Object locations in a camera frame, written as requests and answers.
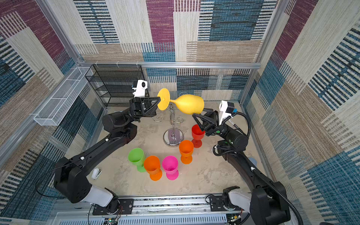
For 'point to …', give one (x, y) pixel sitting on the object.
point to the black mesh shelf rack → (114, 83)
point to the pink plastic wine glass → (170, 165)
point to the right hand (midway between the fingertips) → (193, 113)
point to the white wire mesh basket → (51, 113)
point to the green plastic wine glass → (137, 157)
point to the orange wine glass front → (186, 147)
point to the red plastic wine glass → (197, 134)
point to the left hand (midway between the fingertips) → (158, 106)
